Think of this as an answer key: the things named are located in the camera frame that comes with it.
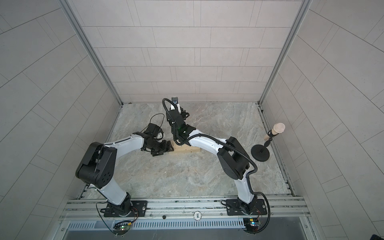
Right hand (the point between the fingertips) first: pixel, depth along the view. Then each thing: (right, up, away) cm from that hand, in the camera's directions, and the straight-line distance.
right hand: (174, 104), depth 84 cm
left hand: (-3, -28, +8) cm, 29 cm away
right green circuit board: (+39, -56, -16) cm, 70 cm away
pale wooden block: (+6, -26, +5) cm, 27 cm away
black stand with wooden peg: (+51, -28, +3) cm, 58 cm away
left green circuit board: (-18, -55, -19) cm, 62 cm away
